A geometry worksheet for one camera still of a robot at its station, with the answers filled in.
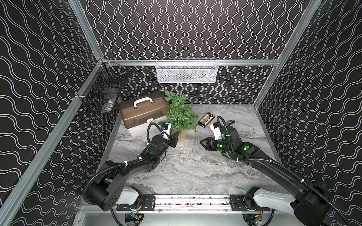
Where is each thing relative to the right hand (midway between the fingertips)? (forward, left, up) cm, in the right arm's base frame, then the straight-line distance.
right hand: (203, 141), depth 78 cm
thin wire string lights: (+1, +21, -19) cm, 28 cm away
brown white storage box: (+19, +41, +1) cm, 45 cm away
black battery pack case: (+28, -6, -15) cm, 33 cm away
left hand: (+8, +16, 0) cm, 18 cm away
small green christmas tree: (+10, +12, +10) cm, 18 cm away
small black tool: (+27, -25, -17) cm, 41 cm away
